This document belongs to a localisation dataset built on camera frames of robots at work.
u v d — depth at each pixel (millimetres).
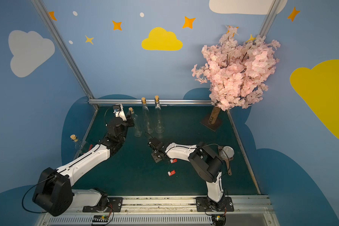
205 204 766
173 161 931
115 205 738
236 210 734
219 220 732
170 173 839
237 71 702
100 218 730
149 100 874
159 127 1083
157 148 726
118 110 673
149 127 1015
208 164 494
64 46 838
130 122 721
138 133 1044
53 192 404
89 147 805
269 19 736
